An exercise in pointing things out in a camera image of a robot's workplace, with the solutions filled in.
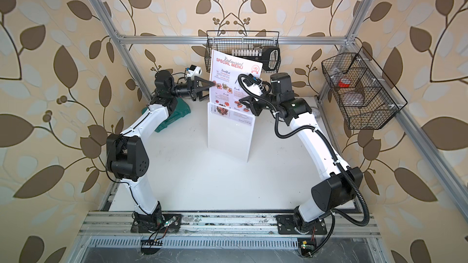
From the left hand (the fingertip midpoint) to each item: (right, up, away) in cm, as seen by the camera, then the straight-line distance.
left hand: (209, 88), depth 72 cm
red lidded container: (+59, +4, +8) cm, 60 cm away
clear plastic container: (+57, -4, 0) cm, 58 cm away
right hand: (+13, -4, +1) cm, 14 cm away
